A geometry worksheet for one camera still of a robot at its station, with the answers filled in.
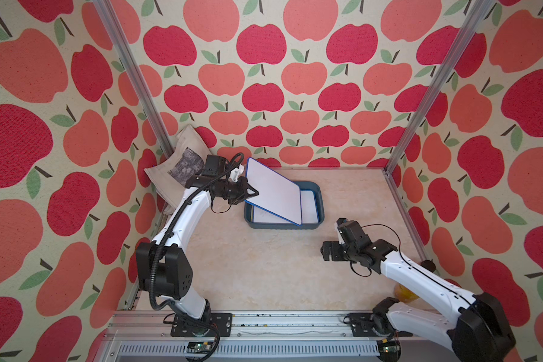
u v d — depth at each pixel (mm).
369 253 585
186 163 1043
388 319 629
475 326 390
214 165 652
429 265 785
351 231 639
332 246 756
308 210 1014
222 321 750
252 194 780
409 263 522
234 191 715
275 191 932
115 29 732
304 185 1077
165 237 454
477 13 702
